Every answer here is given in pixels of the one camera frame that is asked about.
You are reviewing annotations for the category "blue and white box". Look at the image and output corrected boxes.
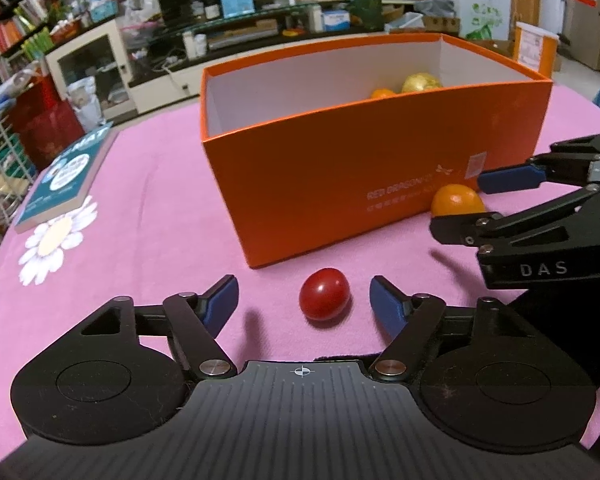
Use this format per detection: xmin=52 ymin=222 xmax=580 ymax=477
xmin=322 ymin=10 xmax=352 ymax=32

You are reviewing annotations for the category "red tomato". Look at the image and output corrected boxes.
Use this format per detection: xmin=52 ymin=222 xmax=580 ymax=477
xmin=299 ymin=268 xmax=352 ymax=322

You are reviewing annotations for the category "white bag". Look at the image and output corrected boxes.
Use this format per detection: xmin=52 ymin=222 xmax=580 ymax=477
xmin=66 ymin=77 xmax=103 ymax=133

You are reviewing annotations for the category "orange cardboard box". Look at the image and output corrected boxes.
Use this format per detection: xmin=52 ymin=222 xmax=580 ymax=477
xmin=201 ymin=32 xmax=554 ymax=270

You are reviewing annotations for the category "black bookshelf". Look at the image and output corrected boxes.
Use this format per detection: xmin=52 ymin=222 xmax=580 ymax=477
xmin=0 ymin=0 xmax=76 ymax=86

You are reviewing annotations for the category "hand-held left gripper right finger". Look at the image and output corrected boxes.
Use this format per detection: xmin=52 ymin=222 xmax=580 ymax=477
xmin=369 ymin=275 xmax=531 ymax=381

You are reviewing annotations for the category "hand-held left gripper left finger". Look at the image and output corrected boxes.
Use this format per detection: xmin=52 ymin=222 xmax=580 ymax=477
xmin=80 ymin=274 xmax=241 ymax=380

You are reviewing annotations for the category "yellow passion fruit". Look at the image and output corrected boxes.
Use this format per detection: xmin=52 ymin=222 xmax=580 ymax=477
xmin=401 ymin=73 xmax=445 ymax=94

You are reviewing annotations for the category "dark green bag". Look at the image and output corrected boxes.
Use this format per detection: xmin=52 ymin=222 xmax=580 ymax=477
xmin=349 ymin=0 xmax=385 ymax=32

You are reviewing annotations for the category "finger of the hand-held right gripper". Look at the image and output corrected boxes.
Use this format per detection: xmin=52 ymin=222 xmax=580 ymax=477
xmin=429 ymin=182 xmax=600 ymax=261
xmin=476 ymin=131 xmax=600 ymax=195

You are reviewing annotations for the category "white small fridge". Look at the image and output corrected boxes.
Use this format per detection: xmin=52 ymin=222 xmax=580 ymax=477
xmin=442 ymin=0 xmax=516 ymax=41

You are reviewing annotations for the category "white glass door cabinet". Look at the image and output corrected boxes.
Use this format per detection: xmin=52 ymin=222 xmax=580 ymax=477
xmin=45 ymin=20 xmax=133 ymax=106

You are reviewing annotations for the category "metal wire rack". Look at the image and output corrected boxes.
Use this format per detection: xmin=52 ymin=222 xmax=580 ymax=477
xmin=0 ymin=110 xmax=36 ymax=231

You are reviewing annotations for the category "white TV stand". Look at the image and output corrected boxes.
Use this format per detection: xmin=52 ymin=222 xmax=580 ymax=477
xmin=122 ymin=0 xmax=381 ymax=116

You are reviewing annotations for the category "teal book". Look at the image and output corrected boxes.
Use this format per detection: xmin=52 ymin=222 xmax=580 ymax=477
xmin=14 ymin=121 xmax=121 ymax=234

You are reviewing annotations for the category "pink flowered tablecloth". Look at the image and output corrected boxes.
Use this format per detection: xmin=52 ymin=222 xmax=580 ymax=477
xmin=0 ymin=82 xmax=600 ymax=461

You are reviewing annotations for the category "red bag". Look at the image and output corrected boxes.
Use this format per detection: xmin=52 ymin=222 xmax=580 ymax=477
xmin=7 ymin=75 xmax=88 ymax=171

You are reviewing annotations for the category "orange and white canister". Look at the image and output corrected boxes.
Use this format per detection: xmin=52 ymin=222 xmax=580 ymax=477
xmin=514 ymin=22 xmax=561 ymax=78

